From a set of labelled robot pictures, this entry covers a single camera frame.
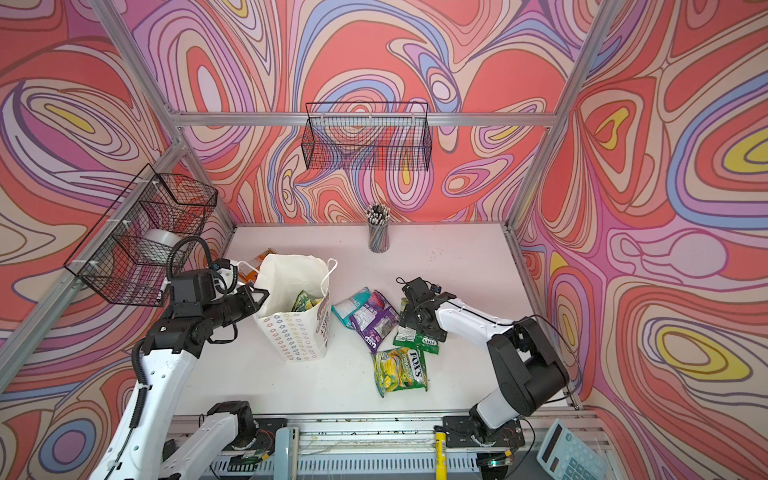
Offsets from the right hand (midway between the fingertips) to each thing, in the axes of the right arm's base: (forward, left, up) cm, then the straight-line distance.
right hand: (420, 331), depth 90 cm
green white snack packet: (-2, +4, +1) cm, 4 cm away
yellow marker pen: (-32, -2, +1) cm, 32 cm away
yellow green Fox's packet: (-12, +7, +3) cm, 14 cm away
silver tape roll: (+8, +64, +34) cm, 73 cm away
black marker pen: (+3, +65, +25) cm, 70 cm away
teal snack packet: (+7, +24, +3) cm, 25 cm away
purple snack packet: (+2, +14, +4) cm, 15 cm away
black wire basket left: (+8, +74, +30) cm, 80 cm away
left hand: (+2, +39, +23) cm, 45 cm away
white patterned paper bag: (-6, +31, +25) cm, 40 cm away
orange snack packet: (+4, +44, +26) cm, 51 cm away
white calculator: (-33, -31, +1) cm, 45 cm away
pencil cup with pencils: (+33, +12, +17) cm, 39 cm away
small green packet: (+6, +35, +9) cm, 36 cm away
